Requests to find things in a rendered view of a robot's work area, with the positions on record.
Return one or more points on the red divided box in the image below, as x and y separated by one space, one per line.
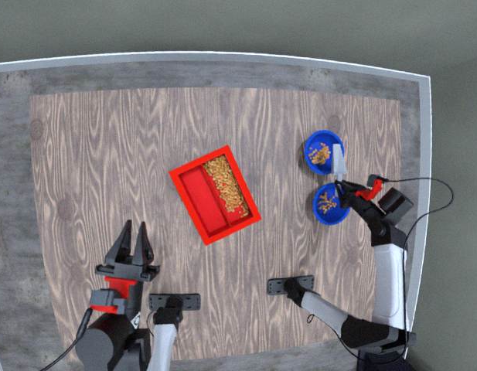
202 199

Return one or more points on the blue bowl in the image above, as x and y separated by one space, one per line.
334 215
328 138

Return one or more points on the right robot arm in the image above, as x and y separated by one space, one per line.
390 310

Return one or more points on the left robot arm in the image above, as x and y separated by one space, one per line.
106 343

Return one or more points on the light blue plastic scoop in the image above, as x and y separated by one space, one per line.
338 165

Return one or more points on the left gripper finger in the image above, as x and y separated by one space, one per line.
142 245
122 246

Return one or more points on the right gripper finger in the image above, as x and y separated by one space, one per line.
344 185
350 183

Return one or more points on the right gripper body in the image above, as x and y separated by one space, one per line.
358 198

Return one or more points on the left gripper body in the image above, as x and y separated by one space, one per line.
127 279

